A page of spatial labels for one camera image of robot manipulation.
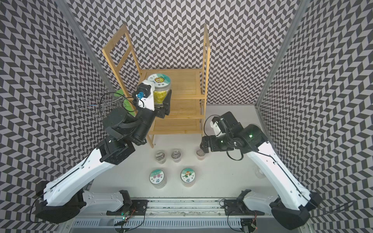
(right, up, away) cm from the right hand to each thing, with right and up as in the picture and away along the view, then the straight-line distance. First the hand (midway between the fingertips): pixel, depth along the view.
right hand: (211, 149), depth 65 cm
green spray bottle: (-45, +21, +15) cm, 52 cm away
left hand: (-20, +24, -13) cm, 35 cm away
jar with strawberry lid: (-11, -17, +10) cm, 23 cm away
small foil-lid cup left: (-27, -9, +18) cm, 34 cm away
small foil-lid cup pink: (-4, -8, +21) cm, 23 cm away
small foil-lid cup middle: (-18, -8, +19) cm, 28 cm away
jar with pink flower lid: (-27, -17, +9) cm, 33 cm away
